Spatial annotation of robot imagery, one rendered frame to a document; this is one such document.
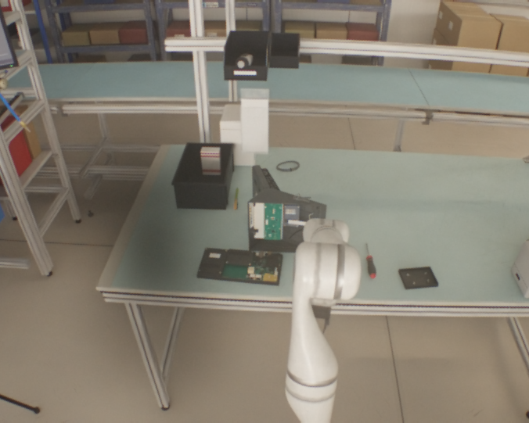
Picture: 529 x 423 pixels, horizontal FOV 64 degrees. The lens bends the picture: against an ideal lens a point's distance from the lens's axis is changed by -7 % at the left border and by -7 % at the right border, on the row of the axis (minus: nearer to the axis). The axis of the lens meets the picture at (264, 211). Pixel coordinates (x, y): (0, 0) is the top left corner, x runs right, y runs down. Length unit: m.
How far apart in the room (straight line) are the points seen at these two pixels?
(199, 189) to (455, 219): 0.97
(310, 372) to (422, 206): 1.16
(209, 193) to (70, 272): 1.63
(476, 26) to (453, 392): 3.29
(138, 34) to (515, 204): 4.22
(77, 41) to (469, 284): 4.80
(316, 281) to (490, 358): 2.09
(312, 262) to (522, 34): 4.31
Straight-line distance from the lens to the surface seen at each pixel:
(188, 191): 1.69
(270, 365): 2.44
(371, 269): 1.48
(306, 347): 0.77
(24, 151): 3.02
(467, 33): 4.65
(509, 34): 4.80
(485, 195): 2.01
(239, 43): 1.81
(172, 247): 1.58
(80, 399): 2.50
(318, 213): 1.43
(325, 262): 0.71
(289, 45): 1.80
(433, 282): 1.52
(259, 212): 1.45
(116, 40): 5.33
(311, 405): 0.83
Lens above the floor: 2.05
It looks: 38 degrees down
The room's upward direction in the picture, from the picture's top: straight up
